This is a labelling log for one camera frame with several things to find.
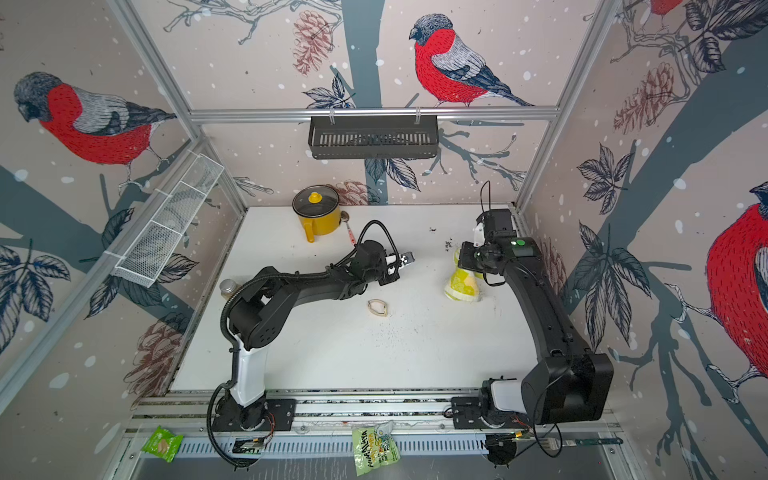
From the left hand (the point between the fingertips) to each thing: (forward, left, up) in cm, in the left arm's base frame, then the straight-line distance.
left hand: (404, 253), depth 94 cm
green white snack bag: (-50, +8, -8) cm, 51 cm away
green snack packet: (-50, +58, -9) cm, 77 cm away
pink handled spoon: (+25, +23, -9) cm, 35 cm away
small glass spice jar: (-13, +53, +1) cm, 54 cm away
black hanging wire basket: (+38, +11, +18) cm, 44 cm away
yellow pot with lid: (+22, +32, -2) cm, 39 cm away
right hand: (-7, -17, +10) cm, 21 cm away
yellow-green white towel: (-15, -16, +6) cm, 23 cm away
